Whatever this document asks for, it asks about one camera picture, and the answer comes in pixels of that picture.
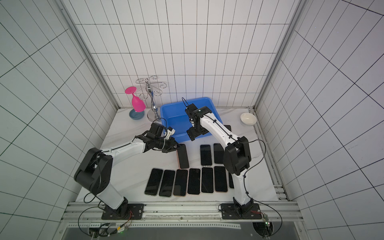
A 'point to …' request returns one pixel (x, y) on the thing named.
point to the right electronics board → (266, 231)
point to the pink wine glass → (138, 104)
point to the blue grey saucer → (136, 115)
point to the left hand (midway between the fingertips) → (179, 149)
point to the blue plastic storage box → (175, 116)
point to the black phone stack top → (218, 153)
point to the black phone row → (153, 185)
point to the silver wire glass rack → (151, 89)
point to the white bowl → (248, 118)
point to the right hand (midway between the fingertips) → (195, 133)
